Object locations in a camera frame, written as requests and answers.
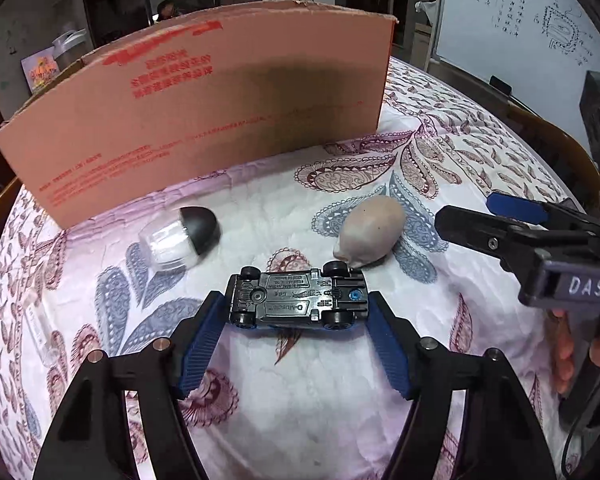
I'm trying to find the black toy car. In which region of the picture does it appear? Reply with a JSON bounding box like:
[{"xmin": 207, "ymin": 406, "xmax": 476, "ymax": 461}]
[{"xmin": 225, "ymin": 260, "xmax": 370, "ymax": 330}]

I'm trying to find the person's right hand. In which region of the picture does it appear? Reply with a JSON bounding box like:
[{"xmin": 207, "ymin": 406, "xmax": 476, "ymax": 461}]
[{"xmin": 552, "ymin": 310, "xmax": 600, "ymax": 394}]

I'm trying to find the wooden chair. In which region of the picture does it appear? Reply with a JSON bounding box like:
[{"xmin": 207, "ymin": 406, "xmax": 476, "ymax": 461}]
[{"xmin": 504, "ymin": 102, "xmax": 600, "ymax": 217}]

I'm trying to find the paisley quilted bedspread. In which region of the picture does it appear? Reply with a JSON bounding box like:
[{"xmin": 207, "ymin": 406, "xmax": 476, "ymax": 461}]
[{"xmin": 0, "ymin": 60, "xmax": 584, "ymax": 479}]

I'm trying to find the clear dome with black cap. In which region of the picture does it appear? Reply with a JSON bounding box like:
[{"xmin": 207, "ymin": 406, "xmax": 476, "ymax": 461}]
[{"xmin": 138, "ymin": 206, "xmax": 221, "ymax": 272}]

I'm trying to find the pale purple egg-shaped stone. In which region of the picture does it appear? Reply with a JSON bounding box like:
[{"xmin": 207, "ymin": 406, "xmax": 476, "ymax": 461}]
[{"xmin": 332, "ymin": 195, "xmax": 406, "ymax": 269}]

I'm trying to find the whiteboard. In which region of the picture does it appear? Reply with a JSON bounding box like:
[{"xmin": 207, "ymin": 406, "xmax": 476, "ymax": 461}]
[{"xmin": 434, "ymin": 0, "xmax": 600, "ymax": 148}]

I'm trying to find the picture frame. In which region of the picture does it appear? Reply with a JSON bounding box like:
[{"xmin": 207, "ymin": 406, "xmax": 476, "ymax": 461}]
[{"xmin": 20, "ymin": 47, "xmax": 60, "ymax": 94}]

